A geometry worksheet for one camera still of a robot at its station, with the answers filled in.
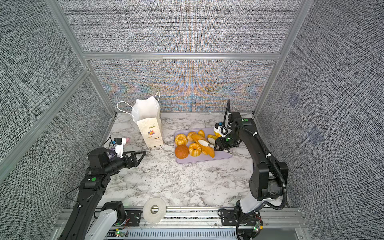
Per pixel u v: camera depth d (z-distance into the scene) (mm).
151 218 732
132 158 661
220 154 967
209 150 914
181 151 924
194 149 951
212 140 905
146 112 975
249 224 708
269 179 440
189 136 1001
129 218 728
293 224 742
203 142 888
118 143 659
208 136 1031
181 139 1003
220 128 758
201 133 1044
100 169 569
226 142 717
